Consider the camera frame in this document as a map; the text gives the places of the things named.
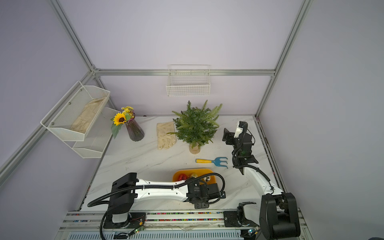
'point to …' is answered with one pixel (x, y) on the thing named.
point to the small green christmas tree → (196, 126)
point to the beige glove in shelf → (90, 112)
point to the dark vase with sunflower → (127, 117)
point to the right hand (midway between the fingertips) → (232, 131)
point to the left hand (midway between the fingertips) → (202, 196)
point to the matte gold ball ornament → (194, 175)
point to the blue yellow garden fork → (217, 161)
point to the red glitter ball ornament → (182, 177)
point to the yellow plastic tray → (205, 175)
